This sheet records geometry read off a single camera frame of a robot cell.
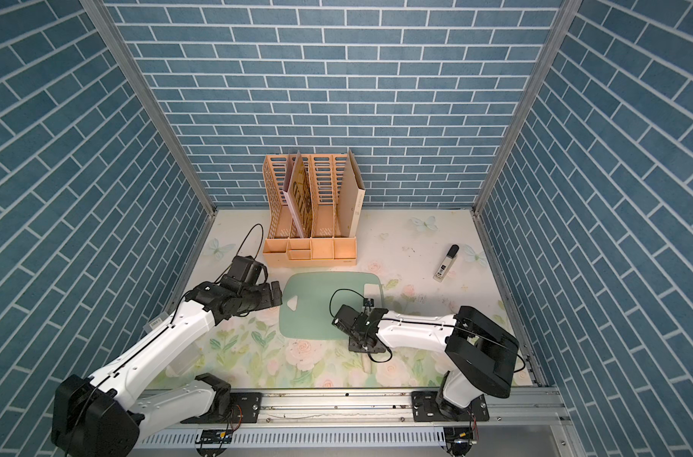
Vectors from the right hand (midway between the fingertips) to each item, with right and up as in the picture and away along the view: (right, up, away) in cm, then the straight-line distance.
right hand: (359, 346), depth 85 cm
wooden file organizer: (-9, +54, +27) cm, 61 cm away
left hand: (-24, +16, -3) cm, 29 cm away
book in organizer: (-21, +47, +10) cm, 53 cm away
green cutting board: (-14, +12, +12) cm, 22 cm away
